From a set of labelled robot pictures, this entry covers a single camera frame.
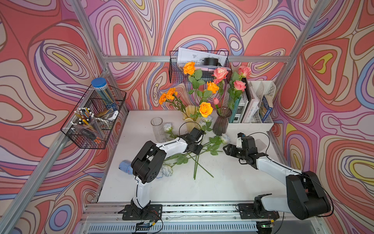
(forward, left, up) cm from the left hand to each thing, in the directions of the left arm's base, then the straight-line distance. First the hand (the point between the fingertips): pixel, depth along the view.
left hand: (200, 148), depth 95 cm
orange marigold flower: (+15, +22, +30) cm, 40 cm away
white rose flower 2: (+24, -5, +2) cm, 24 cm away
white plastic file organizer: (+19, -37, +14) cm, 44 cm away
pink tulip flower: (+15, -9, +27) cm, 32 cm away
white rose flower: (+16, +23, +4) cm, 28 cm away
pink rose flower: (+21, -20, +29) cm, 41 cm away
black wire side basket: (+1, +51, +29) cm, 58 cm away
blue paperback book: (+24, -47, +12) cm, 54 cm away
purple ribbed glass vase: (+20, -17, 0) cm, 26 cm away
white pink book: (+18, -32, +23) cm, 43 cm away
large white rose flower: (+6, -11, 0) cm, 13 cm away
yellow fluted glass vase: (+8, +5, +21) cm, 23 cm away
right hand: (-4, -18, +2) cm, 18 cm away
